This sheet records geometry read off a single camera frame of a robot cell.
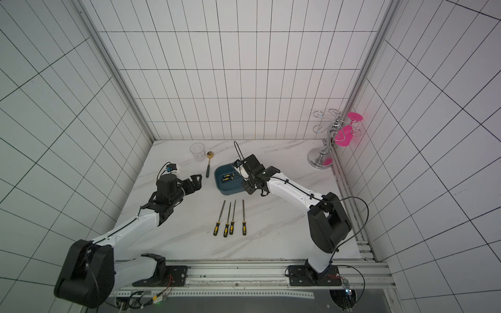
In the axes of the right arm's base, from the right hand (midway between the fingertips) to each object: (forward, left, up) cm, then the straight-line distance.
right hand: (243, 182), depth 88 cm
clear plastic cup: (+23, +28, -6) cm, 37 cm away
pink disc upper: (+30, -53, +16) cm, 63 cm away
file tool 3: (-16, +4, -10) cm, 19 cm away
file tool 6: (+10, +10, -10) cm, 18 cm away
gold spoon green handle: (+24, +23, -10) cm, 35 cm away
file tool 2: (-16, +6, -10) cm, 20 cm away
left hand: (-1, +23, 0) cm, 23 cm away
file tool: (-18, +11, -10) cm, 23 cm away
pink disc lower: (+27, -50, +6) cm, 57 cm away
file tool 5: (+8, +10, -10) cm, 16 cm away
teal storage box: (+7, +9, -10) cm, 15 cm away
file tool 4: (-16, -1, -11) cm, 19 cm away
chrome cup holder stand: (+23, -43, +14) cm, 51 cm away
